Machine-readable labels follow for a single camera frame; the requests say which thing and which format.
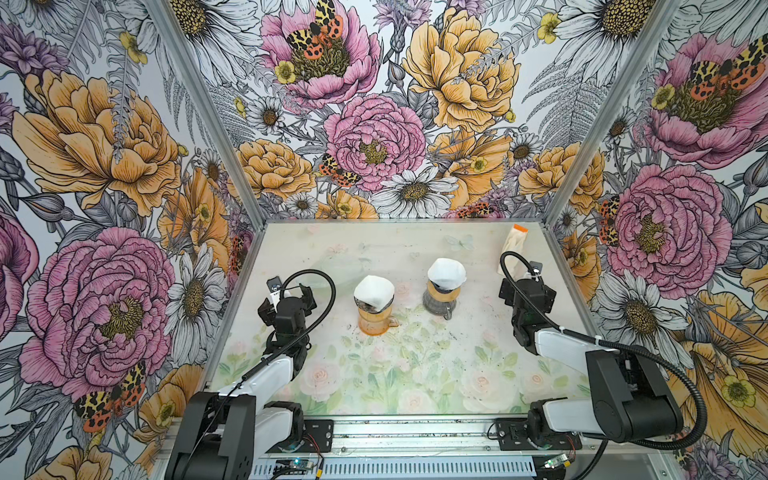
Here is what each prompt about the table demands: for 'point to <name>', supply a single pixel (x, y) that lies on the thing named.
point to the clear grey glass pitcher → (438, 307)
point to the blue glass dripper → (441, 289)
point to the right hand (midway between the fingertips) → (525, 289)
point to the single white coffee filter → (375, 290)
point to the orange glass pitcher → (376, 324)
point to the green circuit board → (301, 464)
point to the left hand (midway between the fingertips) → (287, 299)
